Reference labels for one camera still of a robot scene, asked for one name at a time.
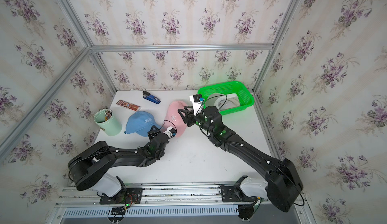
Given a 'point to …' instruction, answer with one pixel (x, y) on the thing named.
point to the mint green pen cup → (105, 119)
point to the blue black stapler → (150, 97)
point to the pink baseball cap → (173, 118)
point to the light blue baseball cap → (139, 122)
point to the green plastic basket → (246, 98)
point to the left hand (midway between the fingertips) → (153, 126)
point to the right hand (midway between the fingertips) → (183, 109)
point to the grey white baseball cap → (222, 102)
